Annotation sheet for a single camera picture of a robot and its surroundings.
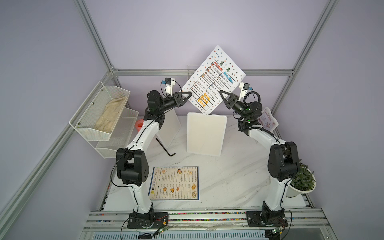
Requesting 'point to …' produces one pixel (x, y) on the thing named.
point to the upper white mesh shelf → (95, 118)
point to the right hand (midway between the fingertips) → (219, 93)
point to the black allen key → (161, 144)
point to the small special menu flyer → (267, 120)
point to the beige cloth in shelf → (110, 114)
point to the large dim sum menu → (174, 183)
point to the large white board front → (205, 133)
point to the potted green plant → (303, 182)
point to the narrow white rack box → (267, 120)
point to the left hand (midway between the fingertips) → (190, 95)
